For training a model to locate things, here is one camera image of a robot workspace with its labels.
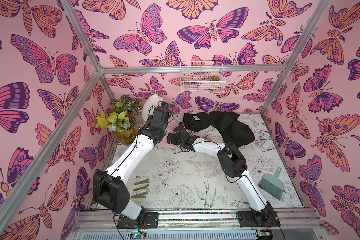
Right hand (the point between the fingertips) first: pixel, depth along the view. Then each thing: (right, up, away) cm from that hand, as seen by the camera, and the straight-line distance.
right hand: (172, 136), depth 102 cm
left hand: (-7, +12, -20) cm, 24 cm away
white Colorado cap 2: (+27, +2, +4) cm, 27 cm away
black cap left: (+18, +10, +10) cm, 23 cm away
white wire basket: (+19, +38, -7) cm, 43 cm away
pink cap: (-2, +7, -1) cm, 7 cm away
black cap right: (+45, +2, +1) cm, 45 cm away
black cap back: (+35, +12, +9) cm, 38 cm away
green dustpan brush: (+58, -27, -18) cm, 66 cm away
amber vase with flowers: (-29, +10, -15) cm, 35 cm away
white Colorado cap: (-11, +20, -16) cm, 28 cm away
